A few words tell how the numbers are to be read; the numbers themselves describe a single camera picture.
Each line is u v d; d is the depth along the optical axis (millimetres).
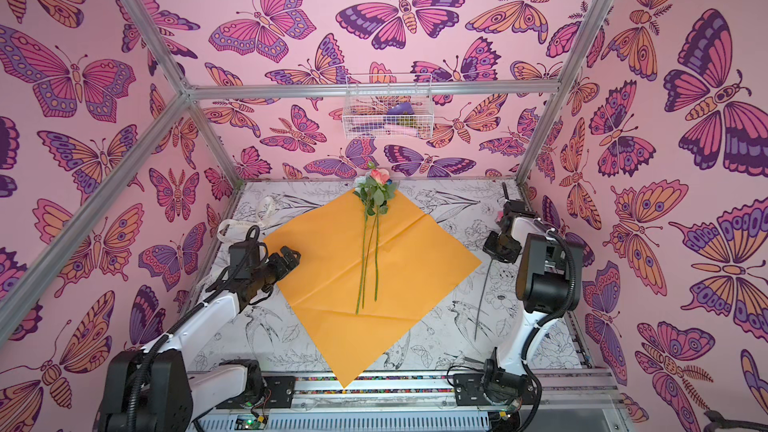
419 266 966
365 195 1105
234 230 1069
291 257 809
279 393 731
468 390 730
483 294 897
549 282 516
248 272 670
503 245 834
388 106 953
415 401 730
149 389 416
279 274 795
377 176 1095
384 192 1095
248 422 724
